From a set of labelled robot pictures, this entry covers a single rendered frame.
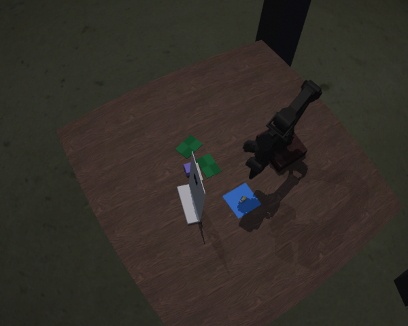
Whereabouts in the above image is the purple block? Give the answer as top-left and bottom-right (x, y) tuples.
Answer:
(184, 163), (190, 176)

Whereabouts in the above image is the blue square mat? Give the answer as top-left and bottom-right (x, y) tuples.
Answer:
(223, 183), (261, 218)

